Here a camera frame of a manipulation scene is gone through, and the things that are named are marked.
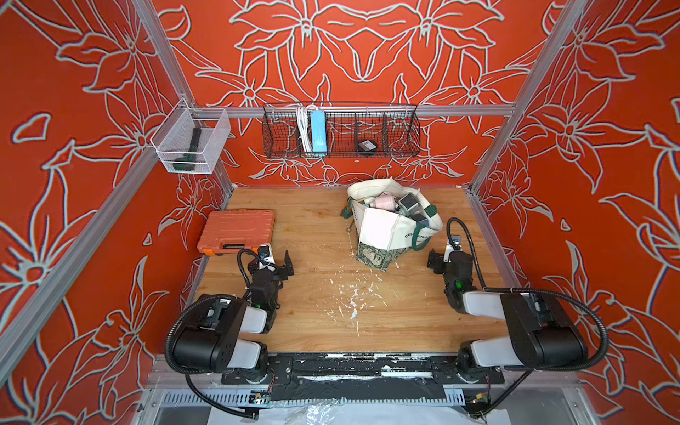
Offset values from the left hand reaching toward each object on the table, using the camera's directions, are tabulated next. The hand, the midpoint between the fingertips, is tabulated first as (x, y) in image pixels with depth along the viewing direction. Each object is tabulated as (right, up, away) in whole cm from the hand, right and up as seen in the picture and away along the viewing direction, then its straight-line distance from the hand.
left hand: (273, 252), depth 89 cm
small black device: (+33, +39, +7) cm, 51 cm away
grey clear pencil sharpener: (+47, +16, +1) cm, 50 cm away
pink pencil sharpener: (+38, +18, -1) cm, 42 cm away
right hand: (+62, +1, +3) cm, 62 cm away
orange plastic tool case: (-19, +6, +14) cm, 24 cm away
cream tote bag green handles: (+38, +6, -2) cm, 38 cm away
